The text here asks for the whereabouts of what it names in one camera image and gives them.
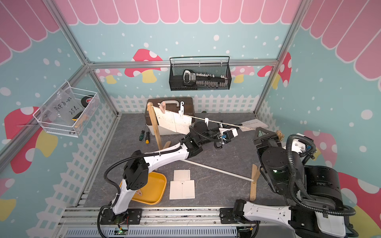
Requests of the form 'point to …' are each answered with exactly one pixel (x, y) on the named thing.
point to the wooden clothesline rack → (255, 170)
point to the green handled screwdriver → (142, 134)
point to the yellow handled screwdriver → (147, 137)
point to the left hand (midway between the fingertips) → (240, 123)
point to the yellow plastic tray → (154, 192)
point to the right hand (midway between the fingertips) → (255, 133)
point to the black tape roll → (86, 100)
